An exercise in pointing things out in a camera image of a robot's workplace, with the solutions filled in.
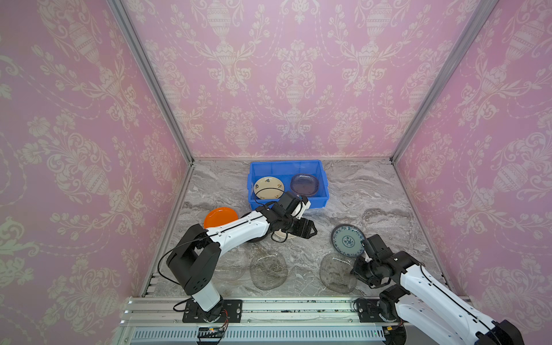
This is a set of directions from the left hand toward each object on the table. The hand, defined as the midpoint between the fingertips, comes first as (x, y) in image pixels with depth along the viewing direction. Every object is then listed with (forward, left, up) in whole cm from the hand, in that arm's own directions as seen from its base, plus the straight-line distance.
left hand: (311, 232), depth 82 cm
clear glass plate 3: (-9, +31, -12) cm, 34 cm away
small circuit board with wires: (-31, +35, -15) cm, 49 cm away
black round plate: (0, +22, -9) cm, 23 cm away
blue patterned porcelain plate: (+2, -17, -11) cm, 20 cm away
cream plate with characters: (+10, +16, +14) cm, 24 cm away
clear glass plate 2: (-11, -10, -11) cm, 19 cm away
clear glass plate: (-11, +16, -12) cm, 22 cm away
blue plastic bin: (+39, +10, -8) cm, 41 cm away
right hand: (-12, -16, -10) cm, 22 cm away
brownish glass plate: (+31, 0, -9) cm, 32 cm away
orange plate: (+12, +39, -10) cm, 42 cm away
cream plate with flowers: (-4, +10, +7) cm, 13 cm away
